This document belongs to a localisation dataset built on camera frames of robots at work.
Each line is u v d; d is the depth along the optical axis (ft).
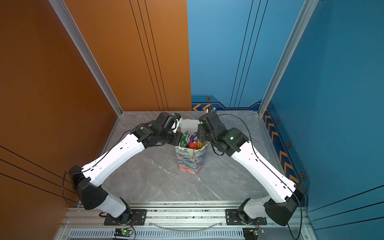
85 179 1.35
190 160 2.48
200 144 2.60
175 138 2.15
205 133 1.67
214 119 1.60
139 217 2.39
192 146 2.61
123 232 2.32
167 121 1.87
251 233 2.29
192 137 2.84
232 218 2.38
